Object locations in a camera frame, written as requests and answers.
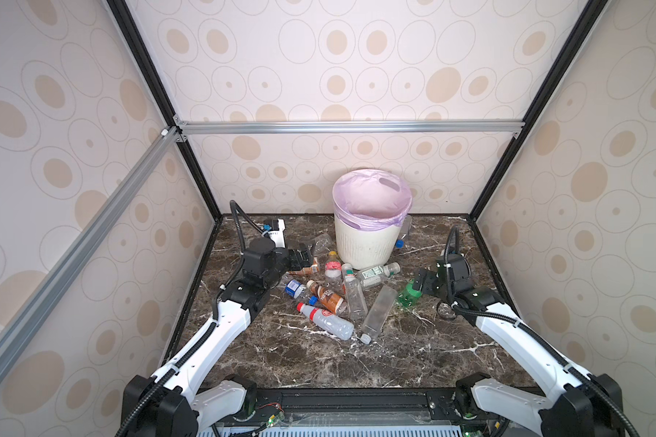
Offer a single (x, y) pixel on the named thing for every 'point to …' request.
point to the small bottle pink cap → (333, 274)
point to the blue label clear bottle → (297, 289)
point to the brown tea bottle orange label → (331, 301)
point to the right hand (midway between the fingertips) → (429, 277)
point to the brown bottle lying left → (312, 269)
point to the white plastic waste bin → (366, 249)
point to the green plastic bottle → (407, 297)
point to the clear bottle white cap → (357, 302)
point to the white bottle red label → (327, 321)
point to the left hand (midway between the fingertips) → (310, 241)
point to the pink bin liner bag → (371, 199)
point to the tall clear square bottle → (378, 313)
